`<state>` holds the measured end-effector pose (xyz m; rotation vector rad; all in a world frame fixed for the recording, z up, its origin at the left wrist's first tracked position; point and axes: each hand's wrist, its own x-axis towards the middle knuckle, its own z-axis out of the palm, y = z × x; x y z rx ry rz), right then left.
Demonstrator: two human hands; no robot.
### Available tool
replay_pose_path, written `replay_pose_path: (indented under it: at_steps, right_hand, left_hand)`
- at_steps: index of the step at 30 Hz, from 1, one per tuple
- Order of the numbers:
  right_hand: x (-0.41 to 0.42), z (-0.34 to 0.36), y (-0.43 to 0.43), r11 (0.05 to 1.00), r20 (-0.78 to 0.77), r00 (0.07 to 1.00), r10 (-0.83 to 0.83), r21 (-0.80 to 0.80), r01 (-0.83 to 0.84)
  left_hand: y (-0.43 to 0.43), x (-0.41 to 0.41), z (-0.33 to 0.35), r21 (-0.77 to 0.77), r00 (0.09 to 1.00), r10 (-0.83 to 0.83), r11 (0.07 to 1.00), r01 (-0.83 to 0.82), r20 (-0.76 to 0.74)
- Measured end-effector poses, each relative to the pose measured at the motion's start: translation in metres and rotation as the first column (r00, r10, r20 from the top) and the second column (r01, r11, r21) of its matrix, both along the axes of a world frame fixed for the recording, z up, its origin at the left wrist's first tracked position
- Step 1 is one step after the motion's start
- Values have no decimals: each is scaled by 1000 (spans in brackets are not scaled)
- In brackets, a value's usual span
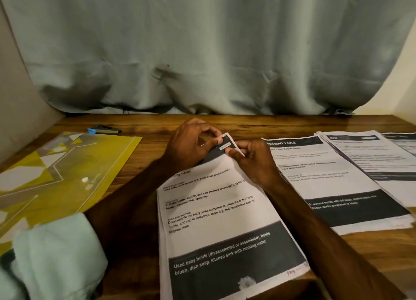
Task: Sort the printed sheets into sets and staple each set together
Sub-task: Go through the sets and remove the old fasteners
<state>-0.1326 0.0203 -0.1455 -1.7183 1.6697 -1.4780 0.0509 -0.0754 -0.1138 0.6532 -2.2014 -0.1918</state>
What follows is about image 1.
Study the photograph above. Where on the person's right forearm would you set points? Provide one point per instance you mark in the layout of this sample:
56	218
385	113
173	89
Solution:
338	248

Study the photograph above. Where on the yellow patterned folder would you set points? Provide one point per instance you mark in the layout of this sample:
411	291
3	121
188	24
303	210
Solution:
58	179

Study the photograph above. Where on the person's left forearm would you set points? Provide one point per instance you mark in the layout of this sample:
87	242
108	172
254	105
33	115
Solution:
84	238

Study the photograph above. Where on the person's left hand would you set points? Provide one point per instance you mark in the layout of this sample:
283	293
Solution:
188	147

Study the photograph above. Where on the wash baby bottle paper stack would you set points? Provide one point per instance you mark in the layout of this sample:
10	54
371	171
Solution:
221	231

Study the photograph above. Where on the person's right hand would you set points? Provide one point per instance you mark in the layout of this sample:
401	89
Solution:
257	166

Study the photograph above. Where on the blue pen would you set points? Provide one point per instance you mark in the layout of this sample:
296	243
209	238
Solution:
104	130

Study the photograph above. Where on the pale green curtain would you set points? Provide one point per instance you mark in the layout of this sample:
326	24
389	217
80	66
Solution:
208	36

